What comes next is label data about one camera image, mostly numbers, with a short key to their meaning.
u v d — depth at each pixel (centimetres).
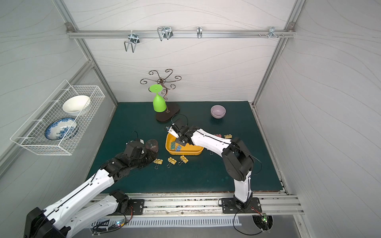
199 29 71
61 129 65
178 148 93
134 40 79
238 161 48
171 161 88
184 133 67
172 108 118
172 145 95
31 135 57
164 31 76
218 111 111
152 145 92
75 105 76
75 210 44
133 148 59
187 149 93
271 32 77
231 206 74
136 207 73
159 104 90
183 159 90
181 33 80
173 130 72
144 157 69
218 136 56
